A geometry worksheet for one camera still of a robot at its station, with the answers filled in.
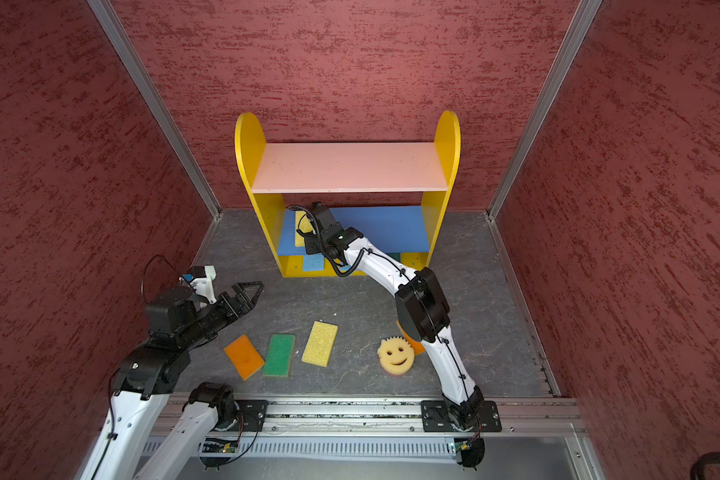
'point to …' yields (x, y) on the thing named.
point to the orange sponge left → (244, 356)
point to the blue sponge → (314, 262)
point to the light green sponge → (279, 354)
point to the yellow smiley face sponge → (396, 355)
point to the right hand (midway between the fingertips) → (310, 243)
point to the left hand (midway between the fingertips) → (255, 298)
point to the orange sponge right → (417, 346)
